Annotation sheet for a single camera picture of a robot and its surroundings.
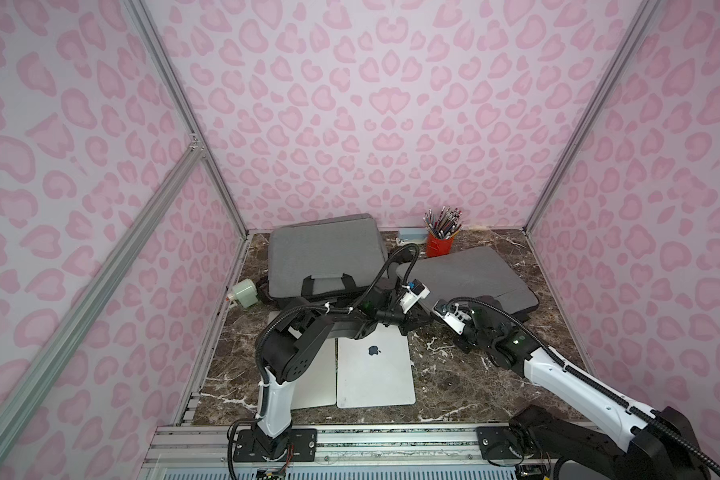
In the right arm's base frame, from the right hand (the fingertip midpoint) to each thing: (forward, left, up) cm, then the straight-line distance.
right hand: (450, 320), depth 84 cm
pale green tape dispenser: (+10, +63, -2) cm, 63 cm away
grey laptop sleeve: (+26, +38, -5) cm, 46 cm away
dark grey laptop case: (+21, -14, -6) cm, 26 cm away
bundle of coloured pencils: (+35, -3, +4) cm, 35 cm away
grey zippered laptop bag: (+25, +36, -5) cm, 44 cm away
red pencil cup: (+29, 0, -2) cm, 29 cm away
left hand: (0, +4, -1) cm, 5 cm away
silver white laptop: (-11, +21, -9) cm, 26 cm away
